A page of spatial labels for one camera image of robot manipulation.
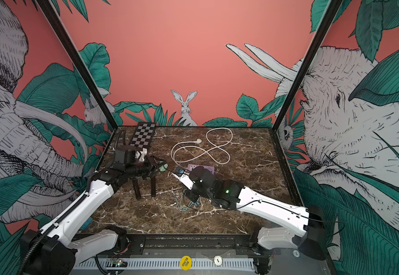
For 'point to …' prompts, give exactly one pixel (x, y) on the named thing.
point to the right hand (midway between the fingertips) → (182, 181)
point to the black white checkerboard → (143, 134)
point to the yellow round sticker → (186, 262)
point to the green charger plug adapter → (163, 168)
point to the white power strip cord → (198, 141)
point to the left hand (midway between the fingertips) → (167, 161)
